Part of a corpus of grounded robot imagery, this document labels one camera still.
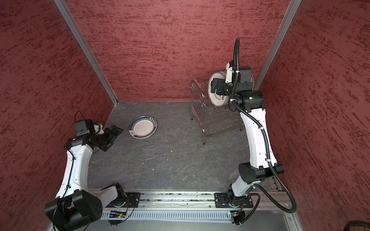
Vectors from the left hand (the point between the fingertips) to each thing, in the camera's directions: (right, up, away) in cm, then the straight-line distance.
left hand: (119, 138), depth 78 cm
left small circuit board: (+1, -38, -6) cm, 39 cm away
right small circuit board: (+62, -38, -7) cm, 73 cm away
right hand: (+54, +27, -10) cm, 61 cm away
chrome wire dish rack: (+58, +9, +31) cm, 66 cm away
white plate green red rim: (+4, +4, +27) cm, 28 cm away
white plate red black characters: (+56, +22, +3) cm, 60 cm away
